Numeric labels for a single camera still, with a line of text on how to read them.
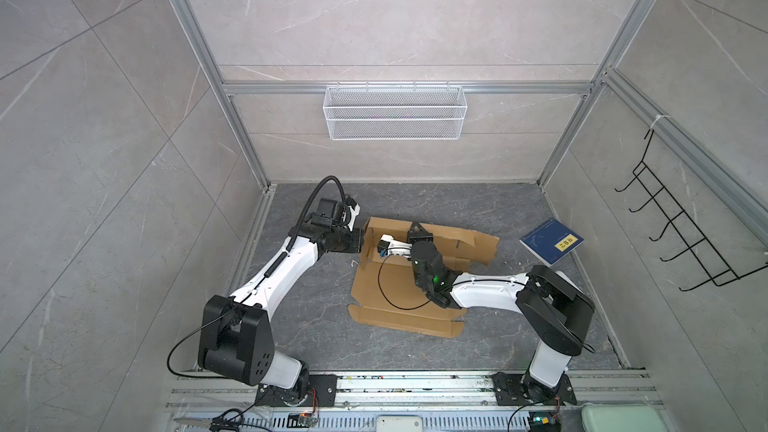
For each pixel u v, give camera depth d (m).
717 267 0.60
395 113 1.01
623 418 0.67
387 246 0.76
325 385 0.74
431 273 0.66
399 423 0.68
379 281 0.73
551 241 1.01
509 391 0.73
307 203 0.61
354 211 0.78
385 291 0.71
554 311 0.44
